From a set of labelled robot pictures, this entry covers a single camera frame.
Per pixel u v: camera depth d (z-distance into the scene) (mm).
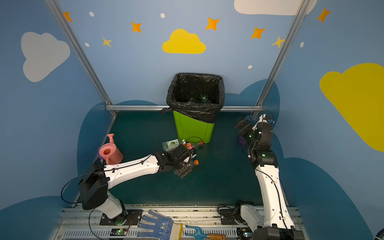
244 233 714
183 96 1040
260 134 515
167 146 983
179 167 733
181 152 626
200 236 703
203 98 984
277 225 378
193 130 955
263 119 628
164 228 709
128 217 733
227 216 752
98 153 851
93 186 425
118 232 705
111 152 856
